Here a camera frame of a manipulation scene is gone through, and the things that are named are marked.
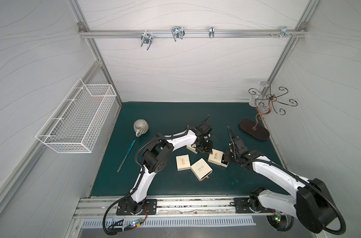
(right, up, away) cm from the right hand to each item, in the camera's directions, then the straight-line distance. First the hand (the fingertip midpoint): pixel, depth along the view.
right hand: (227, 153), depth 87 cm
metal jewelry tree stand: (+28, +33, +11) cm, 45 cm away
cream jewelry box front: (-16, -8, -4) cm, 19 cm away
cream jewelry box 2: (-6, -3, +1) cm, 7 cm away
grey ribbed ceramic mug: (-57, +15, +16) cm, 61 cm away
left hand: (-9, 0, +2) cm, 9 cm away
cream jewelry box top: (-21, +1, +6) cm, 22 cm away
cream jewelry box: (-27, -5, -2) cm, 27 cm away
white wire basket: (-76, +19, -18) cm, 81 cm away
